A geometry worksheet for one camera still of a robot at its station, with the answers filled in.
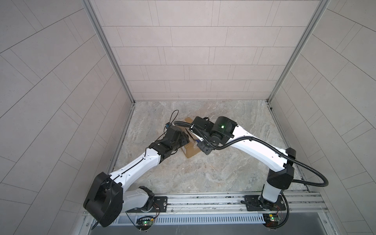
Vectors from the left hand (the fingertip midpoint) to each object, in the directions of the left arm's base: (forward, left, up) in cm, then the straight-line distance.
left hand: (189, 136), depth 83 cm
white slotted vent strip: (-38, -30, -11) cm, 49 cm away
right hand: (-11, -8, +8) cm, 16 cm away
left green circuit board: (-40, +19, -8) cm, 45 cm away
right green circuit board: (-38, -39, -12) cm, 56 cm away
